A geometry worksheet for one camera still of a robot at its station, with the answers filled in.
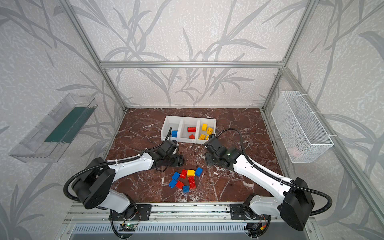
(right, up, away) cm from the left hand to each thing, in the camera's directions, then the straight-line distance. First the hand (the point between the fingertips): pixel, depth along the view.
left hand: (182, 157), depth 89 cm
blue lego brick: (+10, -7, -4) cm, 13 cm away
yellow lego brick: (+17, +15, +13) cm, 26 cm away
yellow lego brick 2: (+12, +11, +12) cm, 20 cm away
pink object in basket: (+58, +7, -17) cm, 61 cm away
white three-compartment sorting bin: (-4, +15, +8) cm, 17 cm away
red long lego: (+5, +16, +16) cm, 23 cm away
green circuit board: (-24, -29, -18) cm, 42 cm away
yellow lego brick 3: (+15, +10, +10) cm, 21 cm away
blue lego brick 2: (-5, -13, -6) cm, 15 cm away
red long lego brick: (+6, -13, -7) cm, 16 cm away
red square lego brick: (+5, +11, +12) cm, 17 cm away
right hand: (+17, +5, -8) cm, 19 cm away
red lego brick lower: (0, -14, -7) cm, 16 cm away
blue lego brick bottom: (+3, -15, -9) cm, 18 cm away
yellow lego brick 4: (+5, -8, -4) cm, 10 cm away
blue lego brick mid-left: (-3, -10, -4) cm, 11 cm away
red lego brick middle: (+1, -9, -4) cm, 9 cm away
